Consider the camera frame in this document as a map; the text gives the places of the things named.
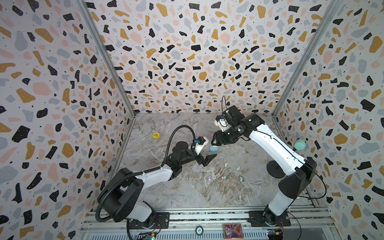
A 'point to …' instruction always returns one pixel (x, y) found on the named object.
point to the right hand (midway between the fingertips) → (215, 140)
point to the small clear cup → (153, 128)
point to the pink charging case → (212, 136)
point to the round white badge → (199, 230)
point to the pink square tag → (232, 231)
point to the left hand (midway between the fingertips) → (213, 146)
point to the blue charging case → (214, 148)
